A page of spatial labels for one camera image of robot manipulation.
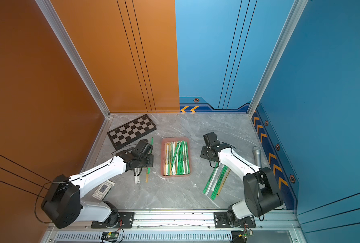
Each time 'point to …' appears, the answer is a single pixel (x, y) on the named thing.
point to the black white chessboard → (130, 131)
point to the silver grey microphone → (257, 152)
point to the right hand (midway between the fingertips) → (204, 153)
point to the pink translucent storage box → (175, 156)
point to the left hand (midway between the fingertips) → (152, 158)
